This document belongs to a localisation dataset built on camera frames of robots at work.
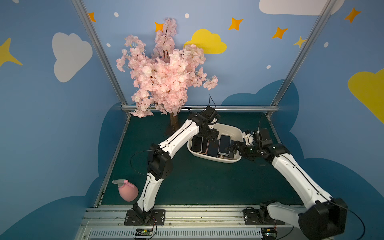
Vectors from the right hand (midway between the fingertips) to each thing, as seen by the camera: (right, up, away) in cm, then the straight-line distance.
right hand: (235, 149), depth 81 cm
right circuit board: (+14, -41, -8) cm, 44 cm away
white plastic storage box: (+6, +9, +24) cm, 26 cm away
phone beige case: (+2, -7, +16) cm, 18 cm away
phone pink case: (-21, 0, +21) cm, 30 cm away
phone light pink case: (-11, -1, +14) cm, 18 cm away
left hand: (-13, +8, +6) cm, 16 cm away
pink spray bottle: (-56, -20, -9) cm, 60 cm away
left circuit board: (-48, -39, -9) cm, 63 cm away
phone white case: (-2, +2, +22) cm, 22 cm away
